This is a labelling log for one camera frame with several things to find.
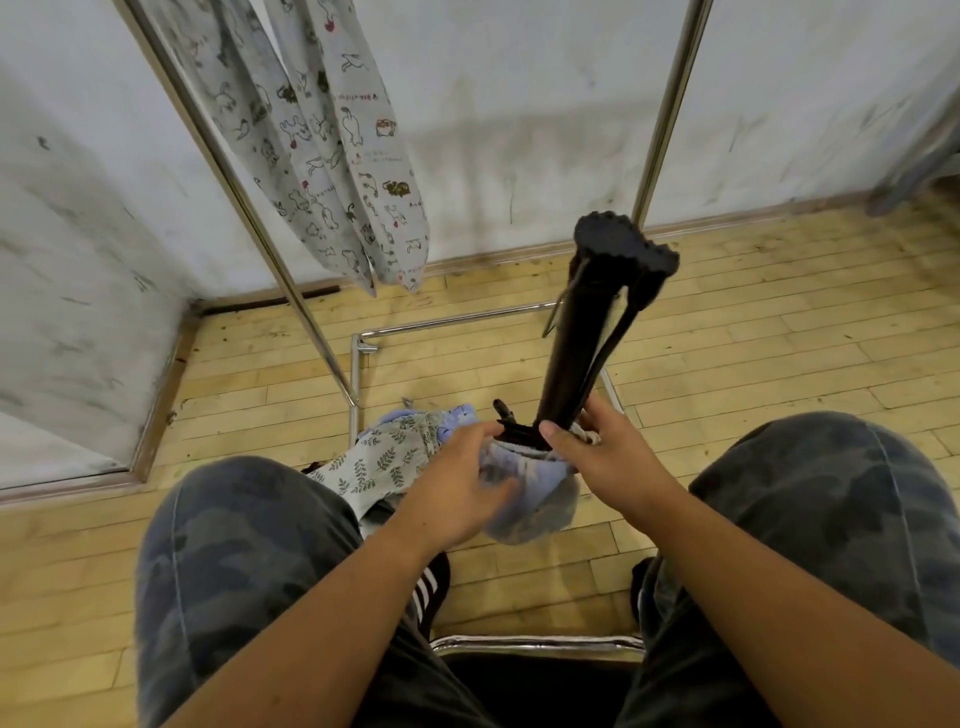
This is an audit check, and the grey metal furniture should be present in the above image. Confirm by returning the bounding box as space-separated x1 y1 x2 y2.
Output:
866 97 960 219

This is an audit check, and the black striped right shoe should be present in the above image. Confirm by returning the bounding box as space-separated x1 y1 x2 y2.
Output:
629 556 655 624

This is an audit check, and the black baseboard strip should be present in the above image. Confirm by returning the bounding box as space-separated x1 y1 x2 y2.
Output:
198 283 343 316

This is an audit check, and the blue floral bag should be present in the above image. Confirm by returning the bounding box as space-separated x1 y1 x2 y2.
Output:
367 403 479 445

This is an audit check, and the black chair seat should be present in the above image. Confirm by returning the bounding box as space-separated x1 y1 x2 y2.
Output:
442 652 639 728

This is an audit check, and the chrome chair frame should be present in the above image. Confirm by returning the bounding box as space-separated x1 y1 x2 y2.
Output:
429 633 648 665

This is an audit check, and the person's right forearm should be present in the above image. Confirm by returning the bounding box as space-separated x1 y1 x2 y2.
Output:
629 491 960 728

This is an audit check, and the person's left hand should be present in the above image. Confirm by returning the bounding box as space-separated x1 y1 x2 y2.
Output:
393 419 523 556

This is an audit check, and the person's left forearm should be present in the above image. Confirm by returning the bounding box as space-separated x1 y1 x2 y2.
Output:
161 517 451 728

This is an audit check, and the black striped left shoe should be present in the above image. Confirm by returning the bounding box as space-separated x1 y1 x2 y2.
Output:
408 551 453 643

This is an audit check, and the chrome clothes rack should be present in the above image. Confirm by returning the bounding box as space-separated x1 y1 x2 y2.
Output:
112 0 715 451

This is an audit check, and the black striped shoe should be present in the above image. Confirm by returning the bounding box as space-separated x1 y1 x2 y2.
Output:
408 551 453 643
629 556 655 624

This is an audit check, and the person's right hand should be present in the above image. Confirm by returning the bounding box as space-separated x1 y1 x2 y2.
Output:
538 389 688 530

